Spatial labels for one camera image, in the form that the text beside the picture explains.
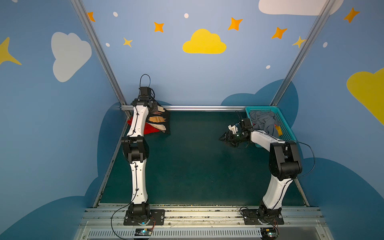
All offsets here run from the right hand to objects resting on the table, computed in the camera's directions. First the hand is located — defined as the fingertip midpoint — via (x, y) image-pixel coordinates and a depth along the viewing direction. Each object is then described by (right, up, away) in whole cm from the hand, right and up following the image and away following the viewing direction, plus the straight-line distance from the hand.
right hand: (222, 139), depth 96 cm
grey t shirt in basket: (+33, +12, +10) cm, 37 cm away
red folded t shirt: (-51, +7, +8) cm, 52 cm away
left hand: (-47, +22, +4) cm, 52 cm away
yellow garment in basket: (+43, +5, +9) cm, 44 cm away
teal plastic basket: (+45, +3, +5) cm, 46 cm away
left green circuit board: (-44, -43, -25) cm, 66 cm away
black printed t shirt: (-43, +13, +8) cm, 45 cm away
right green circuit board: (+18, -44, -25) cm, 53 cm away
